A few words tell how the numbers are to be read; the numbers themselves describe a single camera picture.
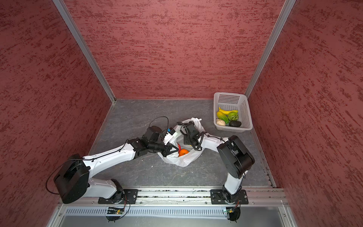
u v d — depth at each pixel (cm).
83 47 87
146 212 77
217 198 74
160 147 70
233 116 101
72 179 42
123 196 73
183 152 86
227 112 110
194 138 69
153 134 63
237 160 46
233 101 116
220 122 99
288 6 71
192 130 74
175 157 76
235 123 100
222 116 104
